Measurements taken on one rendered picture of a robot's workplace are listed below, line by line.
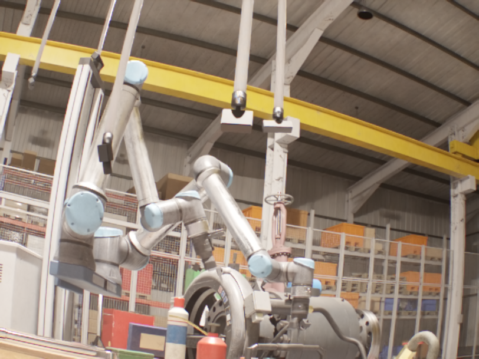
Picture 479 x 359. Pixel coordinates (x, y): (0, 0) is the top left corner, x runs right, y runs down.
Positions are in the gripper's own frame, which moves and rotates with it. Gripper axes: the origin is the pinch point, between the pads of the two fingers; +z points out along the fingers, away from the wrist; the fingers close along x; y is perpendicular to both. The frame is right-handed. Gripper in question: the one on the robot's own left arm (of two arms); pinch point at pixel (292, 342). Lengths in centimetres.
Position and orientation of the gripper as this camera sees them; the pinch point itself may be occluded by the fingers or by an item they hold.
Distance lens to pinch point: 233.4
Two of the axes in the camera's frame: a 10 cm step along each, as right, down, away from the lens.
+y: 5.0, -2.3, -8.4
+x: 8.6, 2.3, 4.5
